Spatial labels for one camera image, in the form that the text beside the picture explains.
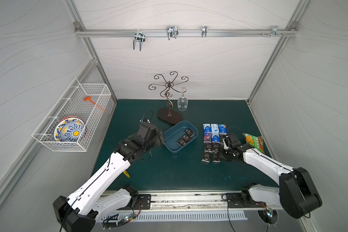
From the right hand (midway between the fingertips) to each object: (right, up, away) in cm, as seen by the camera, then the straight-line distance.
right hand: (220, 153), depth 89 cm
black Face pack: (-18, +12, +10) cm, 24 cm away
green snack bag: (+23, +7, +2) cm, 25 cm away
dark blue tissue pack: (-7, +9, +7) cm, 13 cm away
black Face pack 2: (-23, +7, +6) cm, 25 cm away
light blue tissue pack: (0, +15, +12) cm, 19 cm away
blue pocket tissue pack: (+5, +14, +12) cm, 19 cm away
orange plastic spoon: (-76, +33, -10) cm, 84 cm away
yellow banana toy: (-55, -8, -10) cm, 57 cm away
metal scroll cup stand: (-36, +24, +19) cm, 48 cm away
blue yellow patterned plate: (-74, +18, -26) cm, 80 cm away
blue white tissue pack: (-6, +15, +12) cm, 20 cm away
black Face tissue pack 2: (-2, +3, +3) cm, 5 cm away
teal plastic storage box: (-27, +9, +9) cm, 29 cm away
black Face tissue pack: (-7, +4, +4) cm, 9 cm away
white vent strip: (-23, -26, -18) cm, 39 cm away
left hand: (-37, +13, -14) cm, 42 cm away
